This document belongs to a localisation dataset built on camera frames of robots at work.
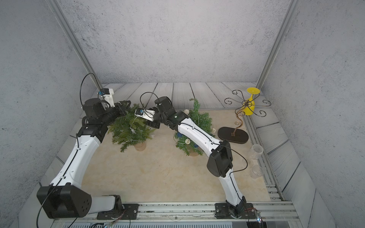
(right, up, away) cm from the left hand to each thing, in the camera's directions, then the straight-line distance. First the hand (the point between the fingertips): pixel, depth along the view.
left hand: (131, 101), depth 74 cm
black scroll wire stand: (+67, -21, +28) cm, 76 cm away
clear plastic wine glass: (+65, -27, +2) cm, 70 cm away
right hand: (+6, -8, +3) cm, 10 cm away
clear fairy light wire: (+2, -15, -2) cm, 16 cm away
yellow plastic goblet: (+63, -2, +6) cm, 63 cm away
